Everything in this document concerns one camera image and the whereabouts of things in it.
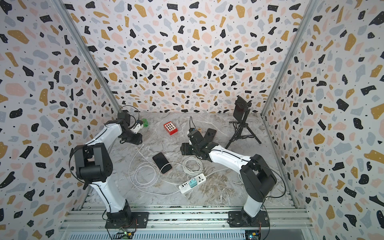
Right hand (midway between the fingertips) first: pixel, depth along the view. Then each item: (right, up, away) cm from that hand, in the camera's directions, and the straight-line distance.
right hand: (184, 148), depth 87 cm
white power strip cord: (+19, -15, +3) cm, 24 cm away
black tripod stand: (+38, +10, +13) cm, 41 cm away
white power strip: (+1, -21, -5) cm, 21 cm away
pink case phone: (-15, -9, +7) cm, 19 cm away
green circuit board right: (+35, -39, -15) cm, 55 cm away
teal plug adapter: (+6, -17, -8) cm, 20 cm away
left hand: (-30, +4, +9) cm, 32 cm away
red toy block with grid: (-12, +12, +23) cm, 28 cm away
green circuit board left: (-27, -40, -15) cm, 51 cm away
